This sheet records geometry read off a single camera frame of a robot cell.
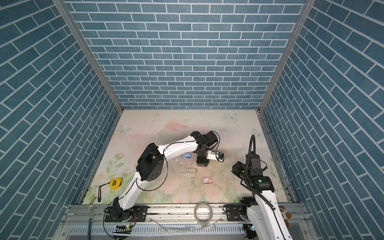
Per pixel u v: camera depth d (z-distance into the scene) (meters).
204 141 0.68
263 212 0.49
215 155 0.80
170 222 0.73
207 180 0.84
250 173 0.60
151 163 0.54
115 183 0.82
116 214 0.64
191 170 0.89
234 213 0.74
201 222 0.71
